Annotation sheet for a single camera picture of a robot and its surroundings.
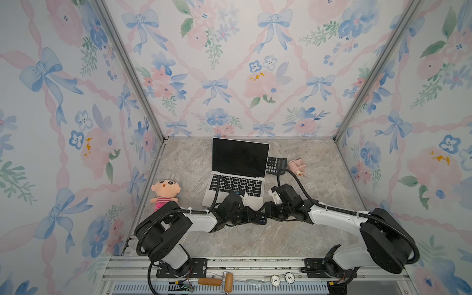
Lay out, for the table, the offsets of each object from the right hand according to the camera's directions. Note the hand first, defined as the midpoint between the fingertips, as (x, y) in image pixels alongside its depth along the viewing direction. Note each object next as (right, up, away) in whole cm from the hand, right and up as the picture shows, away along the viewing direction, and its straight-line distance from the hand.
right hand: (261, 213), depth 84 cm
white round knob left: (+4, -22, -13) cm, 26 cm away
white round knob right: (+9, -21, -13) cm, 27 cm away
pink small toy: (+22, +21, +16) cm, 34 cm away
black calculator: (+10, +22, +20) cm, 31 cm away
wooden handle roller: (-14, -22, -15) cm, 30 cm away
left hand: (-1, -1, -1) cm, 2 cm away
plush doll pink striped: (-46, +10, +5) cm, 47 cm away
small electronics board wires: (-31, -24, -13) cm, 41 cm away
